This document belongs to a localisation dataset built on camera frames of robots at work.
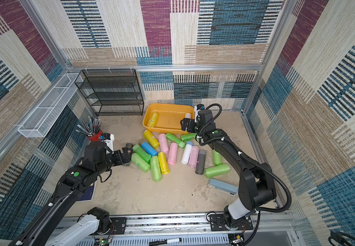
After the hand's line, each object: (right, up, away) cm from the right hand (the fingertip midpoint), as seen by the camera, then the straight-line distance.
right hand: (190, 124), depth 86 cm
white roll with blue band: (-1, -18, +10) cm, 20 cm away
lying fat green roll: (+15, -26, +1) cm, 30 cm away
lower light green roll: (-19, -25, +2) cm, 32 cm away
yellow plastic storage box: (-16, +5, +32) cm, 36 cm away
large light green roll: (-29, -22, +3) cm, 36 cm away
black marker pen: (-12, -52, -18) cm, 56 cm away
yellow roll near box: (-24, -9, +15) cm, 30 cm away
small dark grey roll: (-28, -13, -18) cm, 36 cm away
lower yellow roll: (-15, -23, +5) cm, 28 cm away
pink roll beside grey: (+3, -19, +8) cm, 21 cm away
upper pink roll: (-16, -12, +13) cm, 24 cm away
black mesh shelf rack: (-53, +23, +23) cm, 62 cm away
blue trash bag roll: (-25, -16, +12) cm, 32 cm away
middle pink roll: (-10, -20, +6) cm, 23 cm away
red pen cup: (-57, -8, +9) cm, 59 cm away
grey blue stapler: (+16, -33, -6) cm, 37 cm away
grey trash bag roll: (+7, -22, +5) cm, 24 cm away
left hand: (-32, -13, -12) cm, 36 cm away
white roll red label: (+1, +7, +29) cm, 29 cm away
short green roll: (-10, -9, +16) cm, 21 cm away
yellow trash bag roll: (-25, +3, +24) cm, 35 cm away
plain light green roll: (+16, -20, +5) cm, 26 cm away
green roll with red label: (0, -8, +16) cm, 18 cm away
